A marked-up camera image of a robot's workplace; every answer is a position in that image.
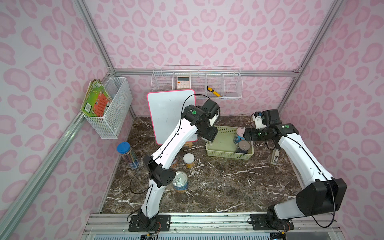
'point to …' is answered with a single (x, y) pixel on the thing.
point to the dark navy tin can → (243, 147)
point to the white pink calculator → (183, 82)
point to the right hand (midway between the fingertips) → (251, 133)
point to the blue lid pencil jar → (124, 148)
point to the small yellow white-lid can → (189, 159)
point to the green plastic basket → (223, 145)
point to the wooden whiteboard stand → (189, 144)
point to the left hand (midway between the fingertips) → (208, 131)
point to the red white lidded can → (174, 162)
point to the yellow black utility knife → (213, 91)
